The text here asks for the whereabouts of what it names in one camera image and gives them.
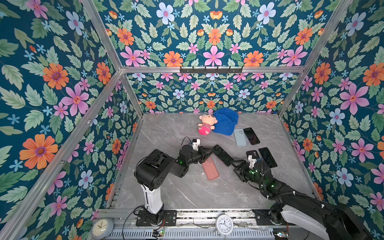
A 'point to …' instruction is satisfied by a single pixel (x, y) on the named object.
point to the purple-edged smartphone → (224, 156)
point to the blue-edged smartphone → (251, 135)
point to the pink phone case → (210, 169)
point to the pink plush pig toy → (208, 121)
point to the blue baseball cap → (227, 119)
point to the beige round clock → (101, 228)
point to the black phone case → (253, 153)
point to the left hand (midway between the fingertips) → (216, 148)
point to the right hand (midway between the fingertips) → (230, 165)
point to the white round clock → (224, 224)
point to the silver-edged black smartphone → (267, 157)
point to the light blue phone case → (240, 137)
